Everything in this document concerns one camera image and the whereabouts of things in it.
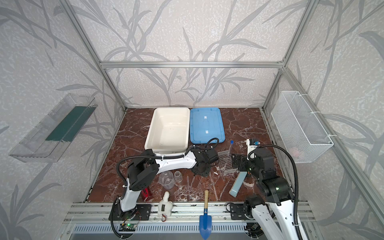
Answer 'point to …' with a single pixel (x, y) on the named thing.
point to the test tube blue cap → (232, 142)
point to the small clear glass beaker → (178, 176)
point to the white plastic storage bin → (169, 131)
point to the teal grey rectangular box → (238, 183)
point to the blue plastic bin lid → (205, 124)
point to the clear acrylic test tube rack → (225, 166)
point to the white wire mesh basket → (305, 137)
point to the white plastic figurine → (165, 206)
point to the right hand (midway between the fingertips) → (239, 150)
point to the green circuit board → (127, 227)
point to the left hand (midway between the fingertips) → (206, 170)
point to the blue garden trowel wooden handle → (205, 220)
